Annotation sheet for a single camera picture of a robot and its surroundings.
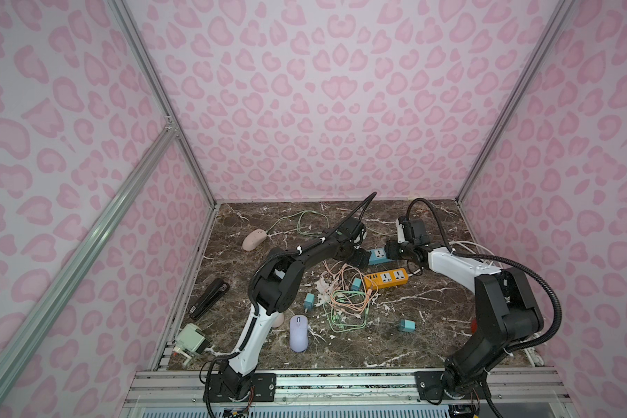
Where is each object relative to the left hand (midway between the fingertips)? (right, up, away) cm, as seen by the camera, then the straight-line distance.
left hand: (361, 258), depth 98 cm
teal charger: (-19, -13, -12) cm, 26 cm away
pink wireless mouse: (-42, +7, +5) cm, 43 cm away
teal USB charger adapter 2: (+12, -18, -18) cm, 28 cm away
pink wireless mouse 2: (-29, -18, -14) cm, 37 cm away
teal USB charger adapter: (-3, -7, -8) cm, 11 cm away
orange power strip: (+10, -6, -5) cm, 13 cm away
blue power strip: (+6, +1, 0) cm, 6 cm away
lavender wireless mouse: (-22, -21, -17) cm, 35 cm away
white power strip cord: (+39, +6, +6) cm, 40 cm away
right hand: (+12, +5, -2) cm, 13 cm away
